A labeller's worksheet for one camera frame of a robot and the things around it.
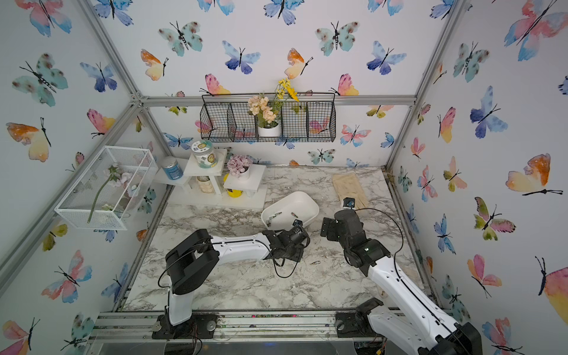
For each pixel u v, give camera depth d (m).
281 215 1.02
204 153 0.84
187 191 1.08
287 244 0.70
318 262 0.89
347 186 1.13
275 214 1.01
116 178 0.75
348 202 0.68
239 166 0.87
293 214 1.01
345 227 0.59
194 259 0.53
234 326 0.75
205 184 1.04
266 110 0.81
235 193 1.04
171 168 0.90
